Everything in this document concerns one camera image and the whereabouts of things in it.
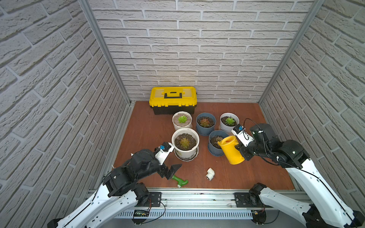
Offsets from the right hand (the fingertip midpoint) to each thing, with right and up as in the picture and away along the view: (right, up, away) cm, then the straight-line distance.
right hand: (240, 144), depth 67 cm
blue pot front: (-10, -5, +14) cm, 18 cm away
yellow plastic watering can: (-6, 0, 0) cm, 6 cm away
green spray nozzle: (-30, -24, +11) cm, 40 cm away
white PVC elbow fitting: (-12, -20, +14) cm, 27 cm away
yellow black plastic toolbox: (-39, +25, +31) cm, 56 cm away
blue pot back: (-14, +9, +27) cm, 32 cm away
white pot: (+2, +10, +27) cm, 29 cm away
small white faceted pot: (-29, +11, +25) cm, 40 cm away
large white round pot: (-27, -2, +16) cm, 32 cm away
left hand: (-32, -4, -1) cm, 32 cm away
